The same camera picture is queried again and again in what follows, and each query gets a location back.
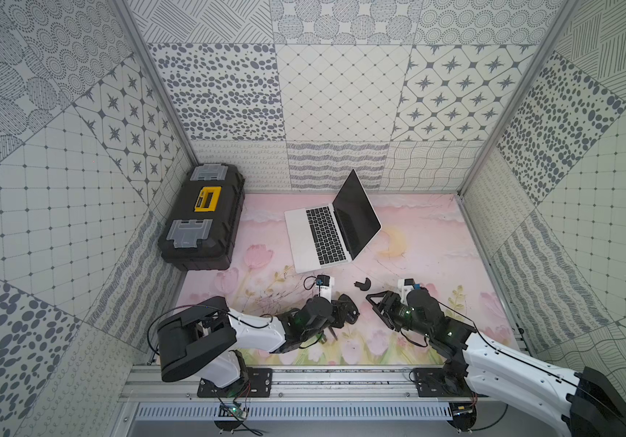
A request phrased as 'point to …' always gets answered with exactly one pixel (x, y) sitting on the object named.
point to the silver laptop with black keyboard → (330, 235)
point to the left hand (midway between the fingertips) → (351, 298)
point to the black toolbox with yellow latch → (199, 230)
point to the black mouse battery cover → (364, 287)
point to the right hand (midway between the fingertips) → (368, 303)
